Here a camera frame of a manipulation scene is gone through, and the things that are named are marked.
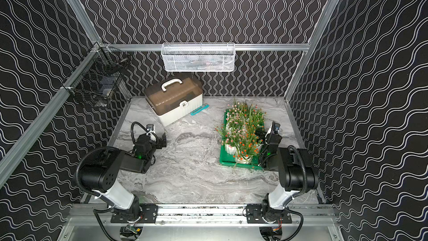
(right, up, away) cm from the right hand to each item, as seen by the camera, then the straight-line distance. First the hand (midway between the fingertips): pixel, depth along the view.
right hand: (267, 129), depth 94 cm
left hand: (-64, -1, 0) cm, 64 cm away
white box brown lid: (-53, +18, -1) cm, 56 cm away
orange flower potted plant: (-11, -6, -13) cm, 18 cm away
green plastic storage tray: (-23, -16, -3) cm, 28 cm away
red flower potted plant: (-15, -8, -15) cm, 22 cm away
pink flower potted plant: (-18, +10, -1) cm, 21 cm away
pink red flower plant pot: (-22, -5, -11) cm, 25 cm away
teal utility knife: (-40, +12, +19) cm, 46 cm away
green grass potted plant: (-5, +6, +7) cm, 10 cm away
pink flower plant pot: (-19, +4, -6) cm, 20 cm away
